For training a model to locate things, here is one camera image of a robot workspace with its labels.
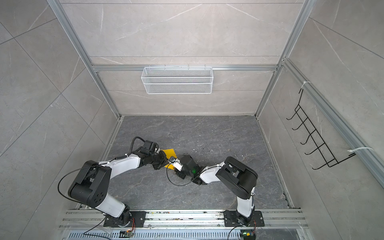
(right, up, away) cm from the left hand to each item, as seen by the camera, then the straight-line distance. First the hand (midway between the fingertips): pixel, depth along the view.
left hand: (171, 157), depth 90 cm
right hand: (+3, -4, +1) cm, 5 cm away
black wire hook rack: (+69, +5, -32) cm, 76 cm away
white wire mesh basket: (+2, +51, +10) cm, 52 cm away
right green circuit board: (+40, -33, -20) cm, 56 cm away
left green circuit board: (-19, -33, -20) cm, 43 cm away
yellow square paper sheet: (-3, +1, +8) cm, 9 cm away
